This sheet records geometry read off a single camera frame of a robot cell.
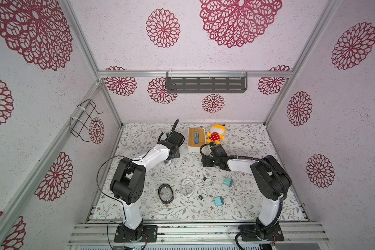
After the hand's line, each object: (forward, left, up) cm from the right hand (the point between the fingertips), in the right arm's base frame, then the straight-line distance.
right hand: (206, 157), depth 99 cm
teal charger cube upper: (-16, -12, -1) cm, 20 cm away
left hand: (-1, +22, +6) cm, 23 cm away
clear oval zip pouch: (-7, +22, +5) cm, 24 cm away
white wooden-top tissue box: (+16, +6, +1) cm, 17 cm away
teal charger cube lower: (-27, -5, 0) cm, 27 cm away
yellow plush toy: (+21, -8, +3) cm, 22 cm away
